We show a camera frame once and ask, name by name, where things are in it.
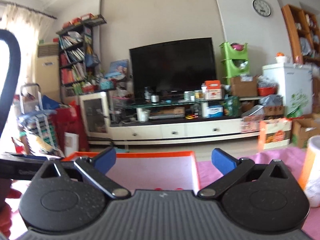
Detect orange white carton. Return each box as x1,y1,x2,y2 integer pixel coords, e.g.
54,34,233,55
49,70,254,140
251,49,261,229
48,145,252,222
298,135,319,207

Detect black flat television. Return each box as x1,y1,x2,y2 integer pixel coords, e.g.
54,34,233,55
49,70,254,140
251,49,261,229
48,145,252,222
130,37,217,101

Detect black bookshelf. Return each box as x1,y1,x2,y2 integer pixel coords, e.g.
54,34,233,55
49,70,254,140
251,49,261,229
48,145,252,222
56,14,107,100

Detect orange white fruit crate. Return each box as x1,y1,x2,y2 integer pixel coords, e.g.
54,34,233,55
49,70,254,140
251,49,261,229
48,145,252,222
258,118,292,152

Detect white TV cabinet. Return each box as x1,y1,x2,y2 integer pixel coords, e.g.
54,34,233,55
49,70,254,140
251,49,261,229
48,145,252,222
106,99,260,145

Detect brown cardboard box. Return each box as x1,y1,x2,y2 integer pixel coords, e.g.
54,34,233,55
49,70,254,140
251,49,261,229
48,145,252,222
230,76,258,97

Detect white floor air conditioner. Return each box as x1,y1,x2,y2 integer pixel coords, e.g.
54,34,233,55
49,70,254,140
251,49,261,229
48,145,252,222
35,42,60,101

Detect glass door side cabinet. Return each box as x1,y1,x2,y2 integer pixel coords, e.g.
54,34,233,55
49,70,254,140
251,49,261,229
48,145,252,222
79,91,110,139

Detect green stacking bins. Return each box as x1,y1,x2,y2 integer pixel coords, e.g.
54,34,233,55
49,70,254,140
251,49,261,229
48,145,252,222
219,42,250,85

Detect orange cardboard box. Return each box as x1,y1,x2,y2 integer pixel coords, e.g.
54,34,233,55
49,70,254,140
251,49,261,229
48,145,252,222
63,147,200,193

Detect round wall clock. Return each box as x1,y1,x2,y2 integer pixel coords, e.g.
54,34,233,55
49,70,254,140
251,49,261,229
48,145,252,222
253,0,272,17

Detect pink tablecloth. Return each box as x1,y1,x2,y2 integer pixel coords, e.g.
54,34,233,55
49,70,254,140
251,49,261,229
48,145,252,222
1,147,310,239

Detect black cable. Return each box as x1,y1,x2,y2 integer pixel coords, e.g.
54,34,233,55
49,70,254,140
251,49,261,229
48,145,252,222
0,29,22,153

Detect red white box on shelf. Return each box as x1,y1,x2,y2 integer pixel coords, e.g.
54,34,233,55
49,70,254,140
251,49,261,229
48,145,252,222
202,80,222,100

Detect shopping trolley cart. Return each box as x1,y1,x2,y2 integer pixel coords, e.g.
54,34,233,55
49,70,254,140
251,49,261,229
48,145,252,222
18,83,64,158

